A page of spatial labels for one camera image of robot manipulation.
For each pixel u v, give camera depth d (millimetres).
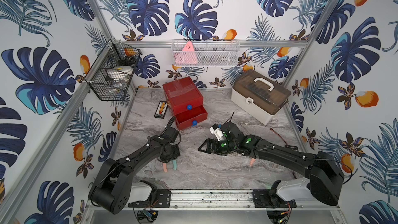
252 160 858
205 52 925
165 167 837
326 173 420
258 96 929
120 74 801
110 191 419
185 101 905
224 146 674
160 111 1065
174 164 837
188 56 900
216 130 743
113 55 945
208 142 684
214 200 751
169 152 698
